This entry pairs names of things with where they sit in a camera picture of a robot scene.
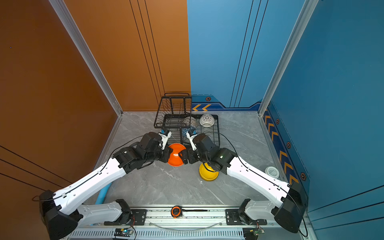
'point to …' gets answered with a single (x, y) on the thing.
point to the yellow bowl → (207, 173)
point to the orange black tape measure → (176, 211)
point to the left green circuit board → (123, 232)
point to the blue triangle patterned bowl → (185, 130)
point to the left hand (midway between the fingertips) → (173, 148)
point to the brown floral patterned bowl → (188, 121)
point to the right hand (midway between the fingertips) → (187, 151)
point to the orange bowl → (175, 160)
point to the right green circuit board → (252, 233)
